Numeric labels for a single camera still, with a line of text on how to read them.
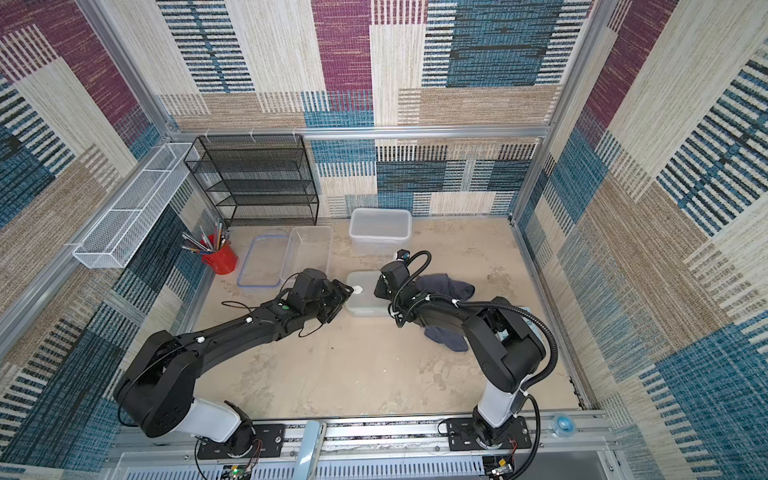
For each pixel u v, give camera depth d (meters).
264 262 1.11
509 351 0.47
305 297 0.67
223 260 1.02
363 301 0.91
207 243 1.02
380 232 1.10
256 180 1.10
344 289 0.82
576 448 0.73
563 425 0.76
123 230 0.73
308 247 1.13
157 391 0.43
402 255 0.83
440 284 0.96
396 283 0.72
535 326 0.44
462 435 0.73
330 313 0.78
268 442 0.73
